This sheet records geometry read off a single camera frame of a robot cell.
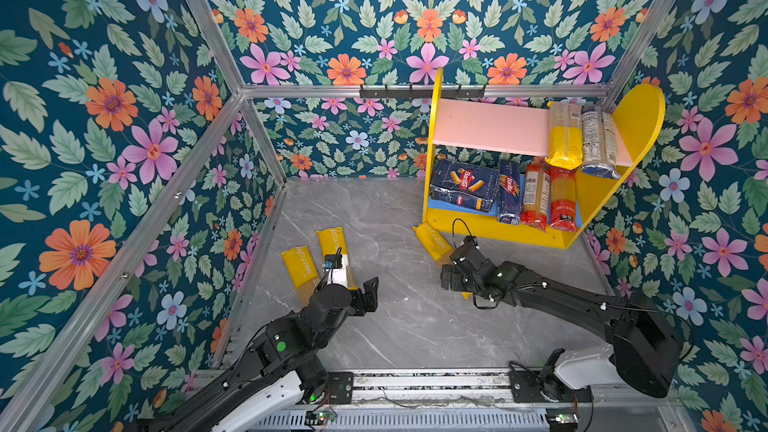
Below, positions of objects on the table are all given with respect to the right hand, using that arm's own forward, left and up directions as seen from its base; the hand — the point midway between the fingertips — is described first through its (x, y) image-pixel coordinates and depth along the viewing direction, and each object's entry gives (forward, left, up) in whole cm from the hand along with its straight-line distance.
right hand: (452, 275), depth 85 cm
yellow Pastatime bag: (+14, +3, -6) cm, 15 cm away
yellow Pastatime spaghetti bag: (+15, +38, -5) cm, 42 cm away
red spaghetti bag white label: (+21, -27, +10) cm, 36 cm away
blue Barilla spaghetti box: (+21, -19, +10) cm, 30 cm away
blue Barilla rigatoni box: (+24, -5, +13) cm, 27 cm away
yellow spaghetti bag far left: (+4, +46, -4) cm, 46 cm away
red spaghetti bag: (+21, -36, +9) cm, 42 cm away
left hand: (-7, +22, +13) cm, 27 cm away
